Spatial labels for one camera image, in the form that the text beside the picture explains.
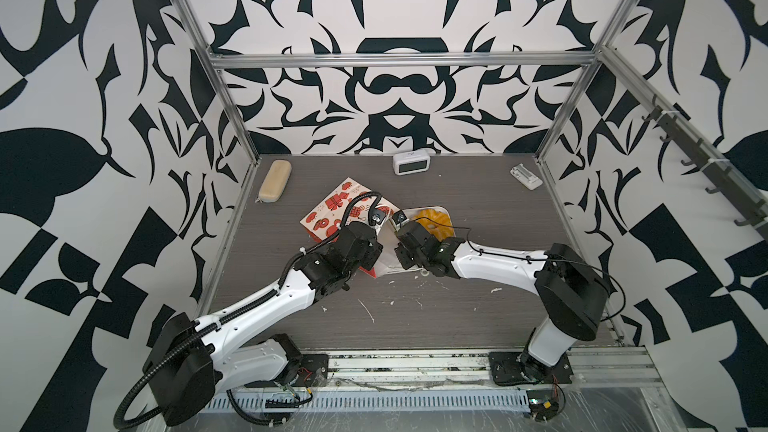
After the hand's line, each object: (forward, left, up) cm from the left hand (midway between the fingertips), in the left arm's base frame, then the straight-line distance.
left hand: (372, 230), depth 79 cm
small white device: (+29, -58, -16) cm, 67 cm away
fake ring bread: (+1, -17, 0) cm, 17 cm away
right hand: (+2, -9, -10) cm, 14 cm away
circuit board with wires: (-37, -39, -18) cm, 57 cm away
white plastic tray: (-2, -4, +1) cm, 5 cm away
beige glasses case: (+30, +35, -14) cm, 48 cm away
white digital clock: (+35, -14, -12) cm, 40 cm away
